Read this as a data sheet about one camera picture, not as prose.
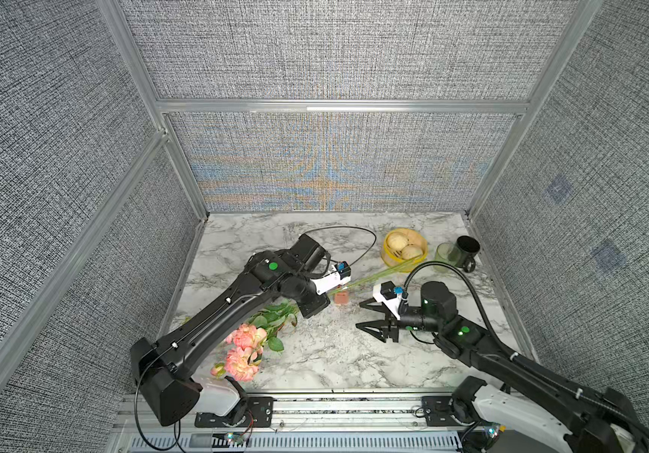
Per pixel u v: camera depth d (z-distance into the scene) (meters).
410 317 0.63
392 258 1.02
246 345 0.59
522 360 0.49
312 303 0.63
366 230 0.59
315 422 0.73
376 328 0.64
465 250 0.97
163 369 0.39
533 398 0.48
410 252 1.03
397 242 1.03
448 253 1.01
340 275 0.62
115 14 0.70
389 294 0.61
